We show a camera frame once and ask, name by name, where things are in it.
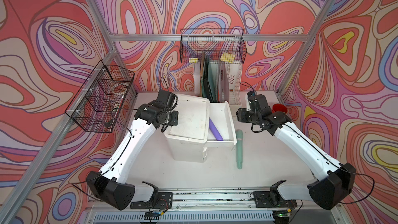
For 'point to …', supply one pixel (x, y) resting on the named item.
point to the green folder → (209, 82)
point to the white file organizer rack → (221, 82)
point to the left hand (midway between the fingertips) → (173, 117)
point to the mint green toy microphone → (239, 143)
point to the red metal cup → (279, 107)
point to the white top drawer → (221, 116)
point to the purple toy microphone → (214, 131)
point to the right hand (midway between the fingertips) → (241, 117)
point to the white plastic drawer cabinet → (187, 140)
